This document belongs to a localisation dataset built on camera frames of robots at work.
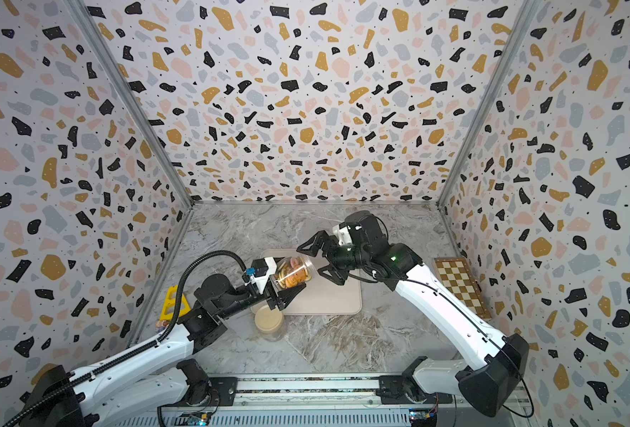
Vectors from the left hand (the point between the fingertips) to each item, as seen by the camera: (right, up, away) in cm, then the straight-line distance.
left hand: (298, 271), depth 67 cm
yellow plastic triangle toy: (-46, -14, +23) cm, 53 cm away
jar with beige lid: (-9, -17, +9) cm, 21 cm away
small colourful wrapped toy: (-45, -20, +16) cm, 52 cm away
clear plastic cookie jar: (-1, +1, -2) cm, 3 cm away
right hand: (+2, +3, -1) cm, 4 cm away
